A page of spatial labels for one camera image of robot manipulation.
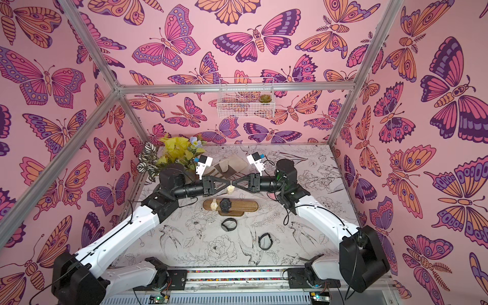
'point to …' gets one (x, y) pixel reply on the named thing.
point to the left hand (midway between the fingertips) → (231, 184)
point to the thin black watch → (259, 239)
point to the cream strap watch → (214, 204)
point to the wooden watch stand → (238, 207)
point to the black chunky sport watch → (225, 205)
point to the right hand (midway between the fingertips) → (236, 184)
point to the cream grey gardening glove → (229, 167)
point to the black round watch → (229, 224)
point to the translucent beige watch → (230, 188)
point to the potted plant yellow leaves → (169, 150)
